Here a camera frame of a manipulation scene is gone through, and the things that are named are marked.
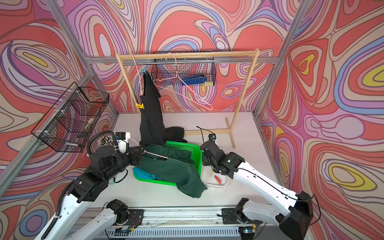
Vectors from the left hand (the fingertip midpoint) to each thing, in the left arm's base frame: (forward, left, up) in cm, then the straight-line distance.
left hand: (146, 147), depth 67 cm
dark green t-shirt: (-6, -13, -3) cm, 15 cm away
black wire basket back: (+56, -22, +6) cm, 61 cm away
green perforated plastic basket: (+10, -23, -21) cm, 33 cm away
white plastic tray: (-3, -31, -28) cm, 42 cm away
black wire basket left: (+18, +42, +2) cm, 45 cm away
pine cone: (+11, +28, -11) cm, 32 cm away
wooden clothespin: (0, -32, -27) cm, 42 cm away
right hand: (+1, -30, -12) cm, 32 cm away
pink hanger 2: (+56, -12, -14) cm, 59 cm away
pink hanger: (-2, -2, -2) cm, 4 cm away
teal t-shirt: (-5, +5, -18) cm, 20 cm away
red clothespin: (-4, -36, -28) cm, 45 cm away
